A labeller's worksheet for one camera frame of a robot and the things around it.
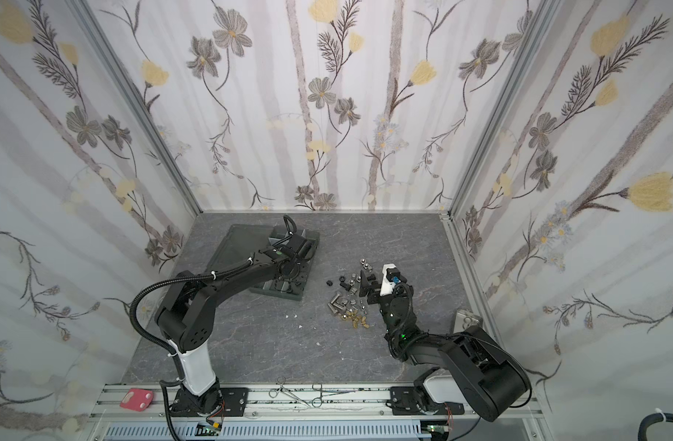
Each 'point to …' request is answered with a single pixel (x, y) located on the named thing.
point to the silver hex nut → (362, 261)
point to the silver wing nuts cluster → (338, 305)
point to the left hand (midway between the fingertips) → (303, 271)
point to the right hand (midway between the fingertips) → (379, 269)
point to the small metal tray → (464, 319)
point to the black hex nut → (329, 283)
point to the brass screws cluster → (356, 319)
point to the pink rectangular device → (137, 399)
